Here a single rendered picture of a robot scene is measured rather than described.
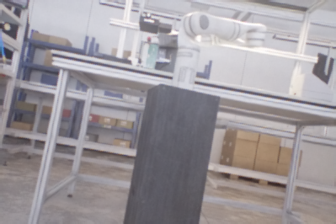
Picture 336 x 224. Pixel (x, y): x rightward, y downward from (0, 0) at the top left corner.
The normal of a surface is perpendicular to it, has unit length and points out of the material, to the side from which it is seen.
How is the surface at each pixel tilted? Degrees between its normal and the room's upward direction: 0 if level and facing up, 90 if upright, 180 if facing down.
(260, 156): 90
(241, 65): 90
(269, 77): 90
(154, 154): 90
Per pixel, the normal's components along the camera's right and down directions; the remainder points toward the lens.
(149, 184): 0.24, 0.00
